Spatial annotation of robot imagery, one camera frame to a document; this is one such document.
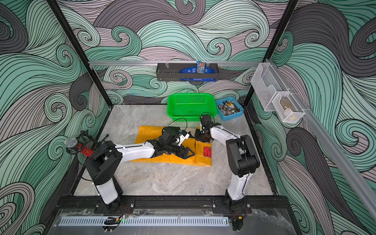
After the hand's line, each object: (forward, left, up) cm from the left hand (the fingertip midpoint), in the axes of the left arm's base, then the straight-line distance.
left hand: (191, 151), depth 83 cm
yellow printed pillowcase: (0, -7, -7) cm, 9 cm away
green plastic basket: (+41, +1, -6) cm, 41 cm away
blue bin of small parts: (+43, -32, -8) cm, 54 cm away
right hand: (+13, -5, -6) cm, 15 cm away
